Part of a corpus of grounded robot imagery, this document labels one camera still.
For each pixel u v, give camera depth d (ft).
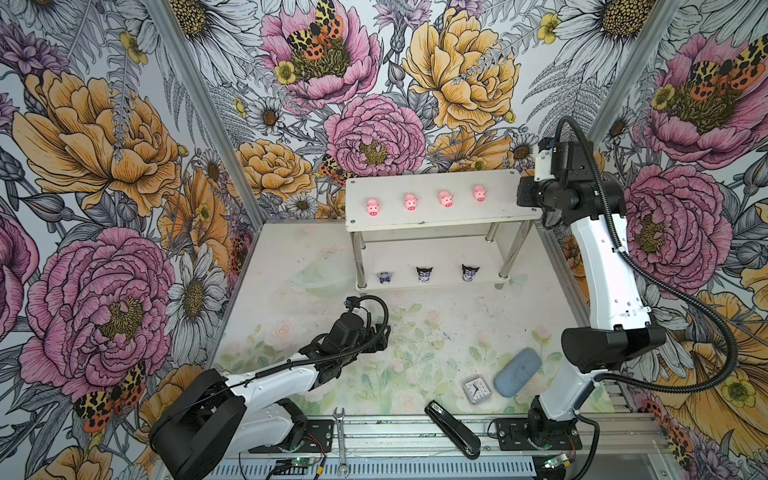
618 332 1.45
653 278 1.42
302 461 2.34
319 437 2.41
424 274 3.08
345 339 2.17
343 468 2.30
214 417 1.37
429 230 2.58
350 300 2.56
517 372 2.66
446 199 2.50
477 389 2.61
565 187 1.72
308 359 2.01
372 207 2.44
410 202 2.48
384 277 3.09
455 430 2.33
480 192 2.55
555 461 2.35
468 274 3.04
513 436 2.41
